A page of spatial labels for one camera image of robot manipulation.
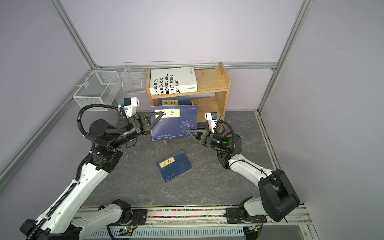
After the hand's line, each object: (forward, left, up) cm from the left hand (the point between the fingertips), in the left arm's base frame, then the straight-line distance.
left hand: (162, 118), depth 52 cm
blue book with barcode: (+31, -1, -20) cm, 36 cm away
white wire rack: (+56, +26, -16) cm, 64 cm away
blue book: (+3, +2, -47) cm, 47 cm away
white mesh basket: (+53, +52, -23) cm, 77 cm away
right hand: (-1, -8, -10) cm, 13 cm away
